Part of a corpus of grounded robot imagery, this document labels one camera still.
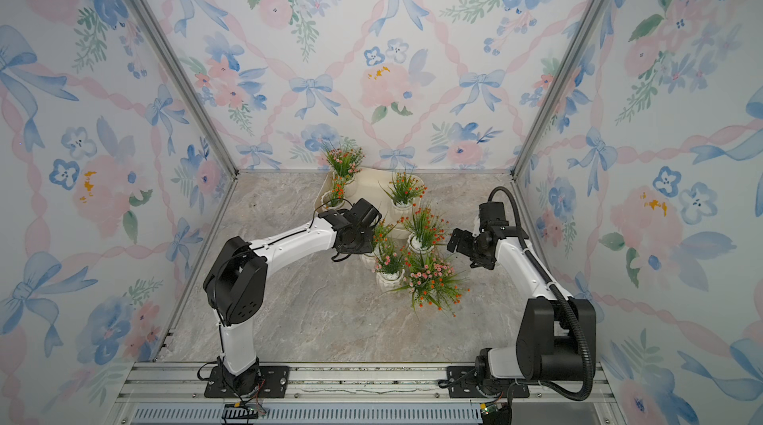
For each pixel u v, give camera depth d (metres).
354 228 0.69
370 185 1.15
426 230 0.88
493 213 0.68
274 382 0.74
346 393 0.73
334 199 1.00
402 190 0.97
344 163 1.03
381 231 0.88
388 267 0.82
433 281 0.75
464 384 0.73
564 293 0.45
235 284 0.49
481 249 0.67
